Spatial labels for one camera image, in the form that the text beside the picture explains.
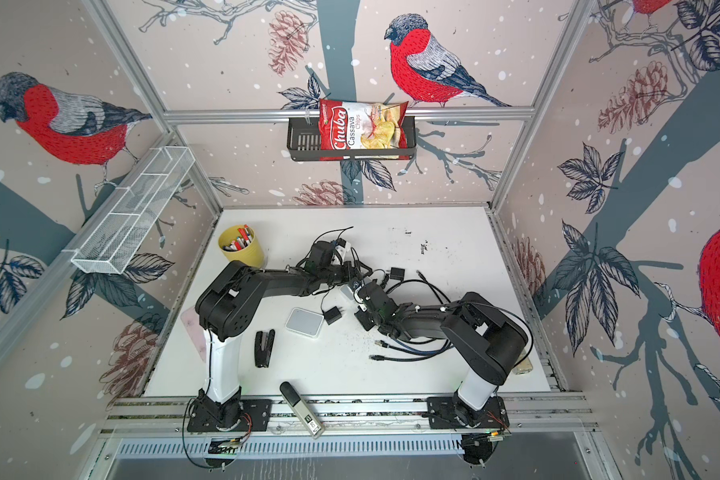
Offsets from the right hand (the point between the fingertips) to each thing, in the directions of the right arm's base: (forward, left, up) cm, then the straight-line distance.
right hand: (359, 309), depth 92 cm
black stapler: (-14, +27, +2) cm, 30 cm away
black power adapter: (-3, +9, +1) cm, 9 cm away
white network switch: (-6, +16, +2) cm, 17 cm away
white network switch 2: (0, +3, +11) cm, 11 cm away
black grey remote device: (-32, +8, +3) cm, 33 cm away
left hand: (+10, -2, +5) cm, 11 cm away
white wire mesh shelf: (+5, +59, +33) cm, 68 cm away
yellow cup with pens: (+17, +41, +12) cm, 46 cm away
